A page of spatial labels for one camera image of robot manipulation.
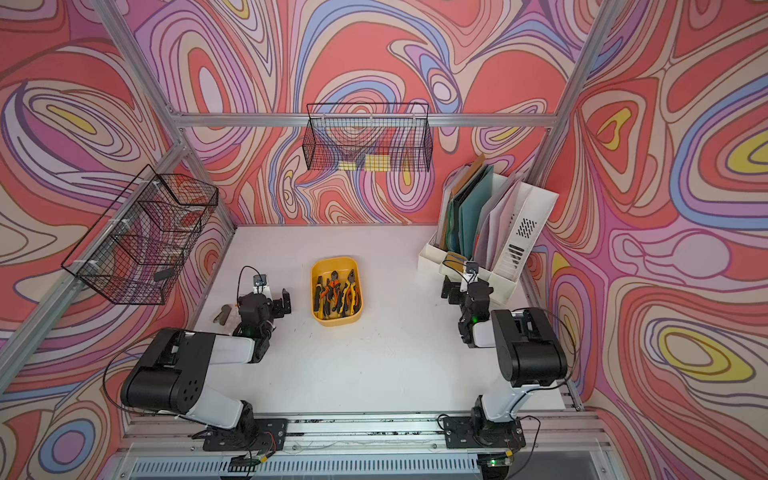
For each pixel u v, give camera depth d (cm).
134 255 73
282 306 89
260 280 79
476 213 89
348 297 95
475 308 73
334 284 98
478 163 95
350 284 97
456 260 97
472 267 82
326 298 96
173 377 46
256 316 71
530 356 47
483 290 75
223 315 93
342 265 105
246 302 72
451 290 85
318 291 97
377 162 91
